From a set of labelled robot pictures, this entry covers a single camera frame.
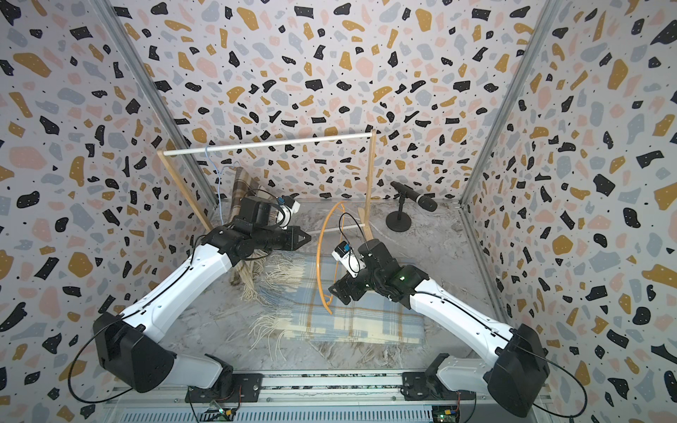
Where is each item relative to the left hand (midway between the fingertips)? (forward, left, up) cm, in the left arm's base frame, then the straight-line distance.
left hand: (312, 236), depth 76 cm
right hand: (-10, -8, -8) cm, 15 cm away
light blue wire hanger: (+45, +46, -15) cm, 66 cm away
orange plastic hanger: (-7, -9, +5) cm, 12 cm away
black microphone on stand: (+27, -32, -25) cm, 49 cm away
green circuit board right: (-40, -36, -28) cm, 61 cm away
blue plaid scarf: (-4, +9, -25) cm, 27 cm away
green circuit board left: (-39, +25, -27) cm, 54 cm away
